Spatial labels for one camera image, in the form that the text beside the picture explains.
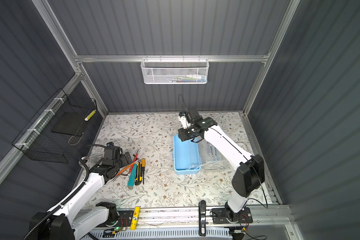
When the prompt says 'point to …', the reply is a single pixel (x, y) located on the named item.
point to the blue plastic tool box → (194, 156)
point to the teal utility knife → (131, 182)
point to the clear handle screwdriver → (212, 152)
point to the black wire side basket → (47, 139)
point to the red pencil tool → (132, 166)
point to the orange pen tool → (124, 169)
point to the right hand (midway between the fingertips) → (184, 135)
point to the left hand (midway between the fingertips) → (121, 158)
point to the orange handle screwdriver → (143, 168)
